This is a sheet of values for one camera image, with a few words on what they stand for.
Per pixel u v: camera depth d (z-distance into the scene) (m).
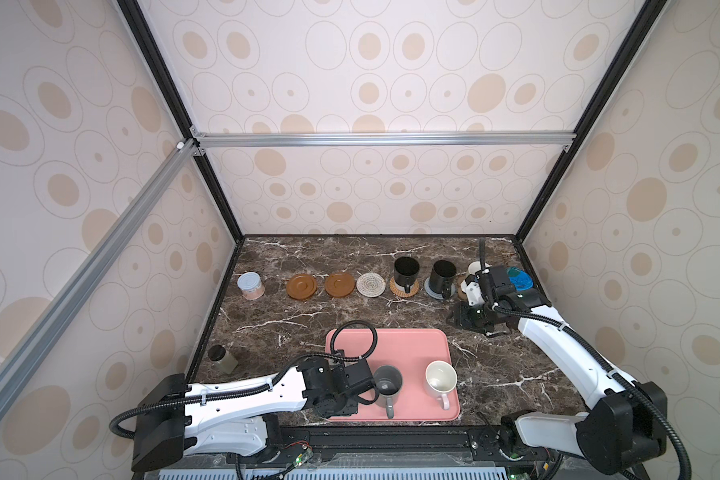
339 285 1.05
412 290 1.02
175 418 0.42
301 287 1.05
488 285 0.63
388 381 0.81
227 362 0.81
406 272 0.98
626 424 0.39
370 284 1.06
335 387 0.56
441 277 0.97
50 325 0.50
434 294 1.02
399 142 0.94
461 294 0.78
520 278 0.95
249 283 1.00
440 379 0.82
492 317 0.59
